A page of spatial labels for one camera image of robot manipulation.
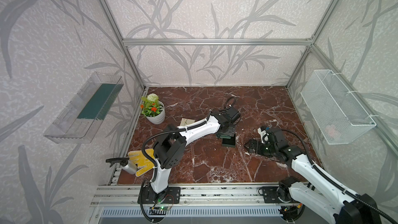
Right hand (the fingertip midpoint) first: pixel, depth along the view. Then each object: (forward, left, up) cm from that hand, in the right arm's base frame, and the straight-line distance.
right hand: (249, 145), depth 83 cm
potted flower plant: (+19, +55, +9) cm, 59 cm away
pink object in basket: (+1, -37, +13) cm, 40 cm away
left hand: (+9, +12, +1) cm, 14 cm away
